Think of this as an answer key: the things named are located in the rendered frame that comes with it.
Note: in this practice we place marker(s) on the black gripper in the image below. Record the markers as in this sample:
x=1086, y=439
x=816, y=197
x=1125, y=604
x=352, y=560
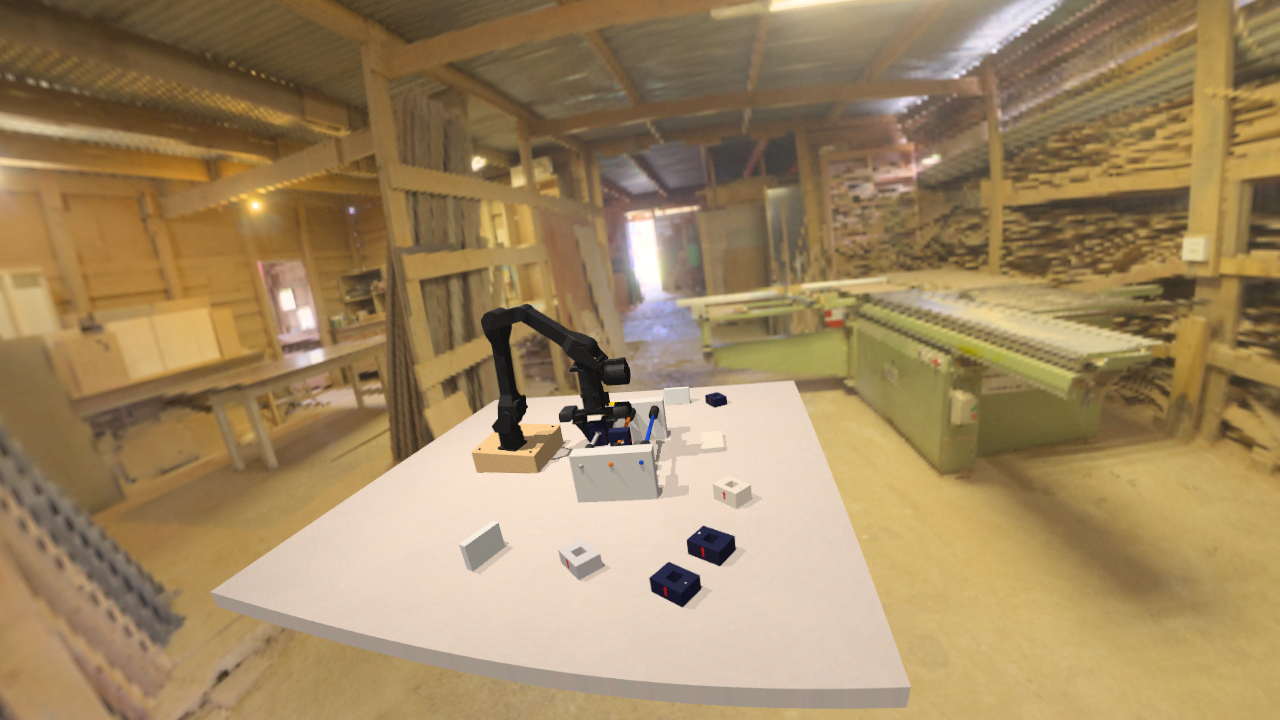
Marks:
x=593, y=404

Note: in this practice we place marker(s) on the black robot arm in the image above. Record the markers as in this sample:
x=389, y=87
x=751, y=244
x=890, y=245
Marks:
x=497, y=326

